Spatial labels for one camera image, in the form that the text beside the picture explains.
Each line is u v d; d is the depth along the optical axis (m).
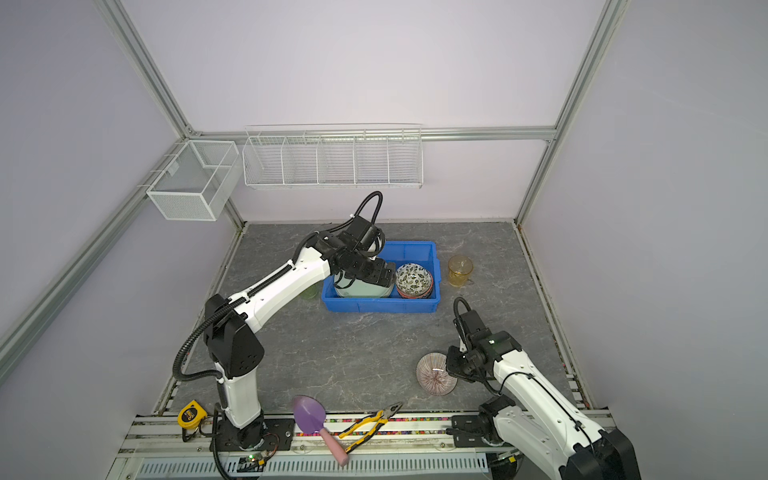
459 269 1.03
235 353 0.54
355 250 0.68
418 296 0.89
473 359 0.58
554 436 0.44
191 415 0.75
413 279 0.96
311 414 0.78
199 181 0.99
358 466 0.71
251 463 0.72
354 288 0.72
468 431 0.73
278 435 0.74
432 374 0.83
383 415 0.76
